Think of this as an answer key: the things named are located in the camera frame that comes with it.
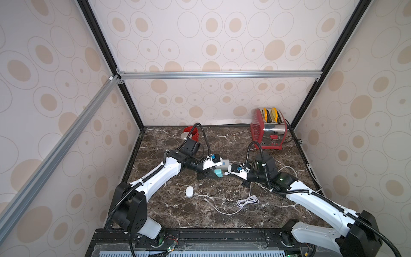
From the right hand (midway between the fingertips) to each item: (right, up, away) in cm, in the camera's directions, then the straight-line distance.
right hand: (235, 169), depth 77 cm
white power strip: (-6, +3, -10) cm, 12 cm away
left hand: (-8, -1, -1) cm, 8 cm away
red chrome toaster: (+24, +22, +19) cm, 37 cm away
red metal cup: (-21, +17, +24) cm, 37 cm away
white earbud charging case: (-23, -14, +10) cm, 29 cm away
